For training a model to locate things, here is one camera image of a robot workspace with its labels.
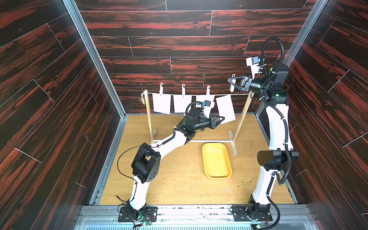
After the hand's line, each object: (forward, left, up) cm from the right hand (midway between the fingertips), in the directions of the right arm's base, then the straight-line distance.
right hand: (230, 78), depth 68 cm
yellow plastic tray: (-20, 0, -50) cm, 53 cm away
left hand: (-10, 0, -18) cm, 20 cm away
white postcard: (-5, 0, -15) cm, 15 cm away
